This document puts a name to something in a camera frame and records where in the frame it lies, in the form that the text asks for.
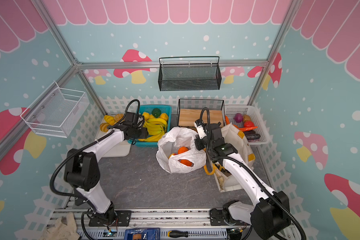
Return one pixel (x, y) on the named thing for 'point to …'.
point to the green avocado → (156, 112)
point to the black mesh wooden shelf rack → (189, 111)
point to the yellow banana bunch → (156, 128)
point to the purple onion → (238, 117)
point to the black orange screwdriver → (177, 234)
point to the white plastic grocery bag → (170, 141)
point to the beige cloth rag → (61, 230)
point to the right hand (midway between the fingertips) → (196, 135)
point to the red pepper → (248, 124)
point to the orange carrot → (245, 129)
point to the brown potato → (246, 117)
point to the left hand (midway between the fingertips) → (144, 135)
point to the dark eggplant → (251, 136)
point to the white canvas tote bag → (237, 139)
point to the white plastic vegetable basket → (230, 110)
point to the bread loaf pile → (110, 121)
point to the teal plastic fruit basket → (166, 114)
